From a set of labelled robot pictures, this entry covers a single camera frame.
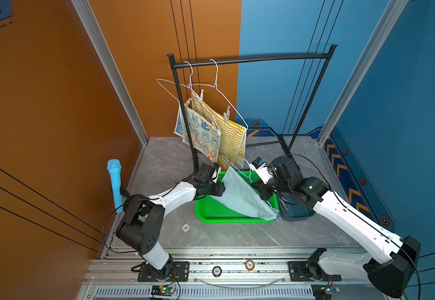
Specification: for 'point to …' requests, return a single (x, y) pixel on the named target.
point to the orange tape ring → (250, 265)
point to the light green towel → (240, 193)
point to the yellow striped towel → (233, 135)
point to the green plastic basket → (211, 210)
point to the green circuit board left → (162, 290)
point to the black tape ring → (217, 271)
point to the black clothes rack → (305, 113)
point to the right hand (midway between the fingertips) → (253, 183)
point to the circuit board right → (323, 291)
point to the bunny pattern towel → (205, 134)
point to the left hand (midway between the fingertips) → (222, 185)
